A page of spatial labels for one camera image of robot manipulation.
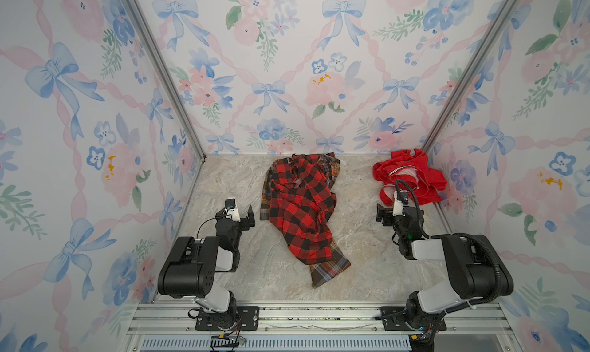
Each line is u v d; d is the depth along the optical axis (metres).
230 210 0.78
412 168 0.98
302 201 0.93
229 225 0.71
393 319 0.73
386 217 0.86
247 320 0.74
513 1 0.70
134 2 0.70
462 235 0.51
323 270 0.82
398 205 0.83
